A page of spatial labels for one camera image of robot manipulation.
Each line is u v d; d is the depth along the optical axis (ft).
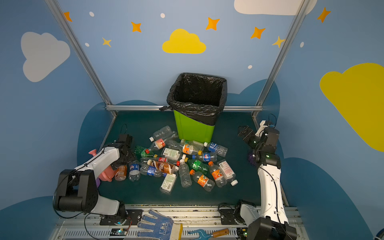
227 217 2.45
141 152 3.07
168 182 2.69
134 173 2.83
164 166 2.69
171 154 3.07
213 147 3.13
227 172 2.83
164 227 2.34
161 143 3.20
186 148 3.02
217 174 2.76
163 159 2.92
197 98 3.50
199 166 2.87
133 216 2.46
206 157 2.98
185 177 2.80
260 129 2.22
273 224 1.28
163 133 3.43
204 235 2.30
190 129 2.95
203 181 2.69
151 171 2.77
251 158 3.02
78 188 3.00
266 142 1.82
